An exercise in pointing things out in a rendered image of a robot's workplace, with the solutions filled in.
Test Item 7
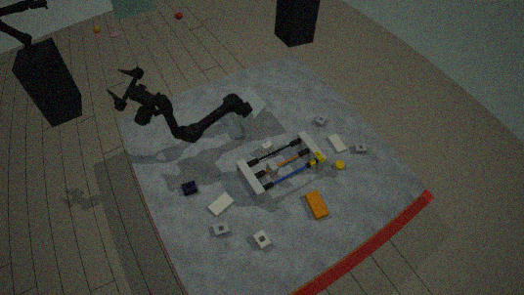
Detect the orange rectangular block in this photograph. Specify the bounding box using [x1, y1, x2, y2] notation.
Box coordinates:
[304, 190, 329, 221]

